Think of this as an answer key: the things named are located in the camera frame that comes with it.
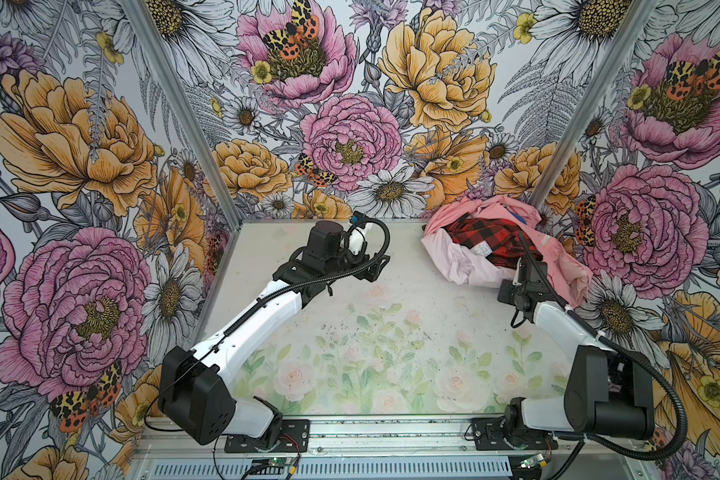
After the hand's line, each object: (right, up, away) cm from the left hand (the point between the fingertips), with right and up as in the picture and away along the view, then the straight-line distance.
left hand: (371, 259), depth 78 cm
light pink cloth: (+29, -2, +15) cm, 33 cm away
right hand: (+42, -12, +13) cm, 45 cm away
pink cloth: (+61, -6, +15) cm, 63 cm away
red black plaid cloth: (+39, +6, +18) cm, 44 cm away
